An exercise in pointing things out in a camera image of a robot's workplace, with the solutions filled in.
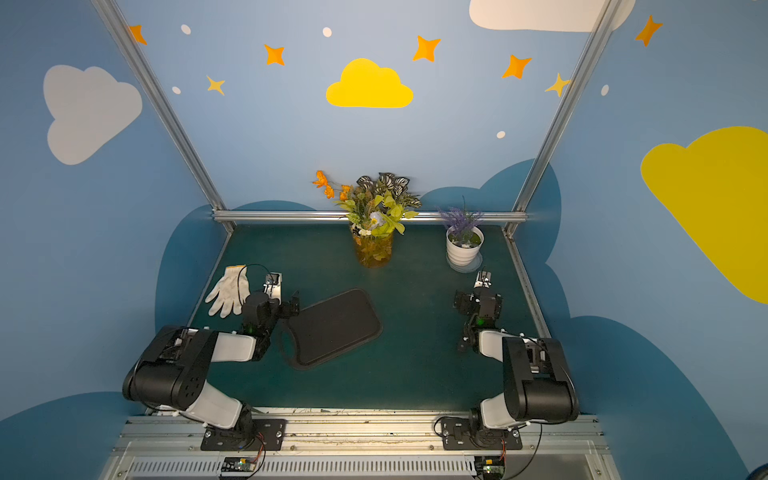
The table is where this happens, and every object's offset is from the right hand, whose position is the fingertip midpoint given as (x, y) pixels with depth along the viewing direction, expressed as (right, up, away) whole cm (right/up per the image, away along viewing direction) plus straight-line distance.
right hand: (481, 289), depth 95 cm
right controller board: (-5, -41, -23) cm, 47 cm away
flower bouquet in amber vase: (-34, +27, +1) cm, 43 cm away
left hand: (-65, +1, 0) cm, 65 cm away
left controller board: (-67, -40, -23) cm, 81 cm away
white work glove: (-84, -2, +7) cm, 85 cm away
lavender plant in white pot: (-3, +17, +9) cm, 20 cm away
